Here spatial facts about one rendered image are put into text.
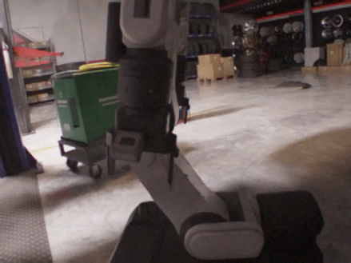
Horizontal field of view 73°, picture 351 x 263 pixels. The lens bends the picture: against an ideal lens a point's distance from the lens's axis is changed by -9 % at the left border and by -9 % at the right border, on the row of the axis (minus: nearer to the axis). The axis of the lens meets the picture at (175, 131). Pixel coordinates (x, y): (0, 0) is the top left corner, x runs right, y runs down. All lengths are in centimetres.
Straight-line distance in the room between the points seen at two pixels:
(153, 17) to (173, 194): 45
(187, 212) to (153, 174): 15
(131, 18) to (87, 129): 150
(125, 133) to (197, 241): 39
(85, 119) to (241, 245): 140
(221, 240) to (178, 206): 14
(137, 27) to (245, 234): 53
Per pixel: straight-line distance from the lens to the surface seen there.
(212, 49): 1144
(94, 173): 192
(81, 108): 182
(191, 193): 67
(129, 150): 38
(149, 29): 37
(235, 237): 69
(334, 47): 1149
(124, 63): 40
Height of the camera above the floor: 73
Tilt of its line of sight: 15 degrees down
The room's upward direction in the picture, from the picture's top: 6 degrees counter-clockwise
